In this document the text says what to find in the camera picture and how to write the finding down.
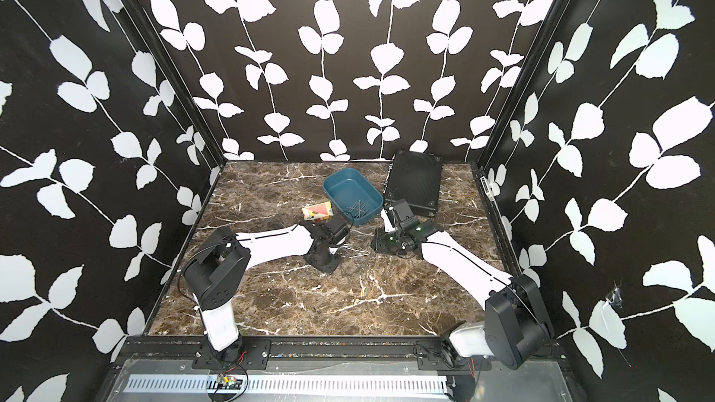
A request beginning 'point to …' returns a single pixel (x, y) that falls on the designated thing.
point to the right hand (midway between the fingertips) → (370, 240)
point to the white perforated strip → (292, 385)
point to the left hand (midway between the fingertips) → (329, 265)
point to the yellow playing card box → (320, 211)
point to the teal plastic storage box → (356, 196)
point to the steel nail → (358, 208)
